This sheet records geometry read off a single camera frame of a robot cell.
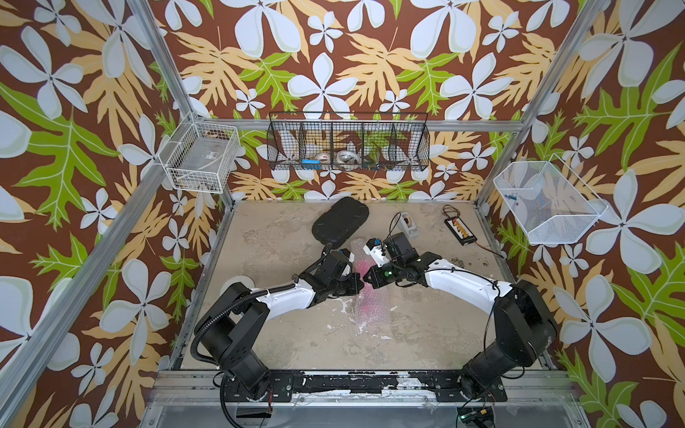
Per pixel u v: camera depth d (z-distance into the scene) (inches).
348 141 38.4
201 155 33.8
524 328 17.6
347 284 30.7
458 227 43.4
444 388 29.0
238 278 38.1
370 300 32.8
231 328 17.7
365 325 33.9
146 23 27.3
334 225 42.3
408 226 42.3
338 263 27.2
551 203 32.3
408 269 26.0
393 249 27.6
